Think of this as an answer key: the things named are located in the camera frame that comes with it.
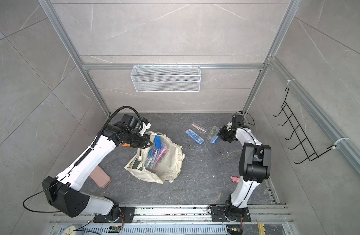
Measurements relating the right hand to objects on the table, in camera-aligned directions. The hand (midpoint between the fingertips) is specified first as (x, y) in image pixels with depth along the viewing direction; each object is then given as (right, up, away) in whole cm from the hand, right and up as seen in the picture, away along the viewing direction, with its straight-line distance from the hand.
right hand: (219, 133), depth 96 cm
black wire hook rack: (+27, -6, -39) cm, 48 cm away
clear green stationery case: (-3, 0, +8) cm, 9 cm away
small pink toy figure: (+5, -26, -13) cm, 29 cm away
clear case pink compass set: (-12, +4, +14) cm, 19 cm away
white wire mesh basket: (-36, +38, +4) cm, 53 cm away
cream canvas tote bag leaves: (-34, -21, -12) cm, 42 cm away
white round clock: (-77, -43, -31) cm, 93 cm away
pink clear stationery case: (-40, -13, -7) cm, 43 cm away
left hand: (-40, -3, -20) cm, 45 cm away
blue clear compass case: (-3, -4, -2) cm, 5 cm away
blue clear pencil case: (-16, -3, +7) cm, 17 cm away
